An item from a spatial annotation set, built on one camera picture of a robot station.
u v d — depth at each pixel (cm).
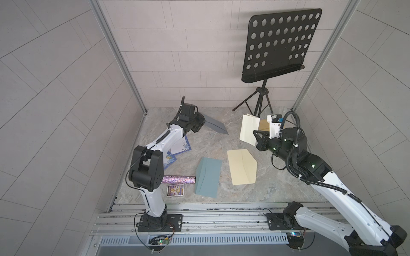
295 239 68
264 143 58
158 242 66
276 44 68
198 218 74
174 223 71
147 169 47
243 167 89
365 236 38
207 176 86
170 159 91
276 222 71
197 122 80
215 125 94
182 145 97
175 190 79
